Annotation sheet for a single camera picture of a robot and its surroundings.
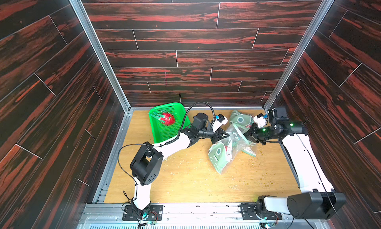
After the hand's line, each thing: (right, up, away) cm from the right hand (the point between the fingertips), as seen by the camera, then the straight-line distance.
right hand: (245, 135), depth 76 cm
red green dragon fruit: (-46, +10, +26) cm, 54 cm away
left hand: (-8, 0, +2) cm, 9 cm away
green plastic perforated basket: (-49, 0, +30) cm, 57 cm away
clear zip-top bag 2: (+5, +6, +24) cm, 25 cm away
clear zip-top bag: (-12, -11, +4) cm, 17 cm away
